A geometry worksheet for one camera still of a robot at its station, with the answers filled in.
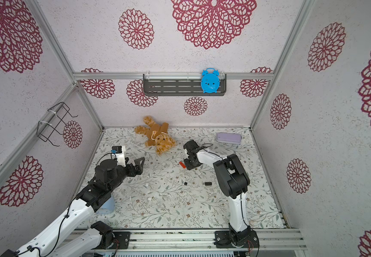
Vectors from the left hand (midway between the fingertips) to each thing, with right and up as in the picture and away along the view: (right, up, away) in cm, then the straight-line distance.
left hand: (136, 159), depth 77 cm
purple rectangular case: (+57, +11, +36) cm, 68 cm away
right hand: (+26, -4, +23) cm, 36 cm away
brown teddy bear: (+5, +13, +28) cm, 31 cm away
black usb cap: (+24, -16, +15) cm, 32 cm away
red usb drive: (+22, -6, +22) cm, 32 cm away
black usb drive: (+37, -16, +15) cm, 43 cm away
